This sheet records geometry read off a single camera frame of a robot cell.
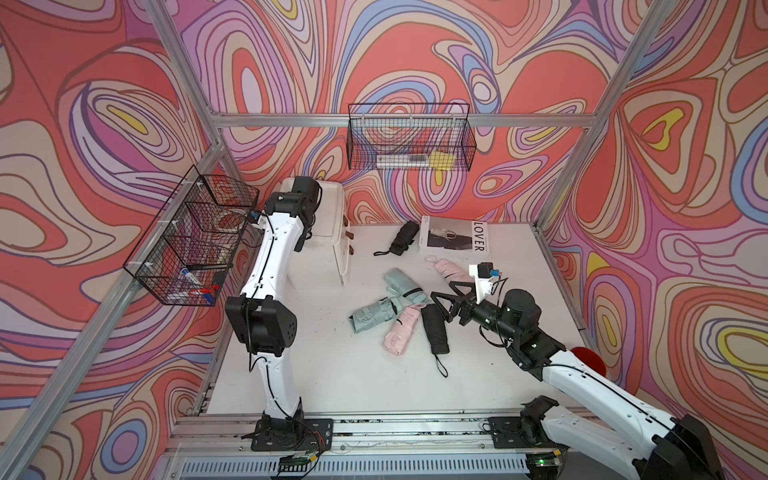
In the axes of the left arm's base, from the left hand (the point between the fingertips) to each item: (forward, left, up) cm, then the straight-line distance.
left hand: (299, 234), depth 85 cm
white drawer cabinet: (-4, -7, -5) cm, 10 cm away
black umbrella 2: (-19, -41, -24) cm, 51 cm away
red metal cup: (-30, -80, -17) cm, 87 cm away
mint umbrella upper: (-4, -31, -22) cm, 38 cm away
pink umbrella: (+2, -47, -20) cm, 51 cm away
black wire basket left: (-12, +26, +5) cm, 29 cm away
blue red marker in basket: (-24, +14, +6) cm, 28 cm away
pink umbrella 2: (-22, -29, -21) cm, 42 cm away
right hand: (-20, -39, -3) cm, 44 cm away
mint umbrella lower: (-15, -21, -20) cm, 33 cm away
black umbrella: (+18, -32, -21) cm, 42 cm away
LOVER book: (+19, -51, -19) cm, 58 cm away
